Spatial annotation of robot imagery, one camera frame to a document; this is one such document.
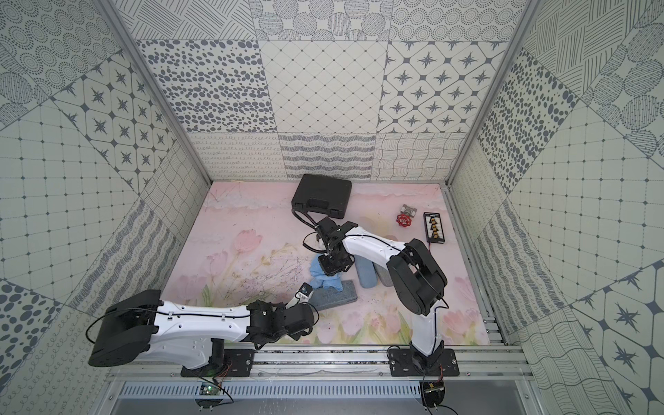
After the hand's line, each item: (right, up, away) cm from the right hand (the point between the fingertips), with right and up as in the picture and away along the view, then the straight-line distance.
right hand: (332, 273), depth 88 cm
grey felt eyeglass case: (+18, -1, +1) cm, 18 cm away
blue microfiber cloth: (-4, -1, -4) cm, 6 cm away
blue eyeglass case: (+12, 0, +1) cm, 12 cm away
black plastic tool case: (-6, +29, +25) cm, 38 cm away
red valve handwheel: (+29, +18, +15) cm, 37 cm away
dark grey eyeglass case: (-2, -7, -4) cm, 9 cm away
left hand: (-7, -13, -10) cm, 17 cm away
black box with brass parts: (+41, +15, +16) cm, 47 cm away
